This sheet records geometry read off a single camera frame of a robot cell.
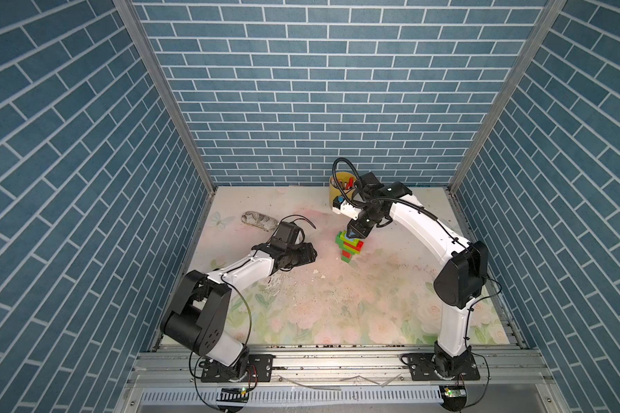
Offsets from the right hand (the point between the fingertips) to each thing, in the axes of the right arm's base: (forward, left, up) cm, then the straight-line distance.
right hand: (355, 232), depth 86 cm
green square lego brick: (-2, +5, -3) cm, 6 cm away
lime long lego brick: (-2, +4, -1) cm, 4 cm away
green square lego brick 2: (-2, +2, -14) cm, 15 cm away
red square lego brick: (-2, +2, -11) cm, 12 cm away
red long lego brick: (-4, -2, -4) cm, 5 cm away
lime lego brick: (-3, 0, -6) cm, 7 cm away
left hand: (-6, +12, -8) cm, 16 cm away
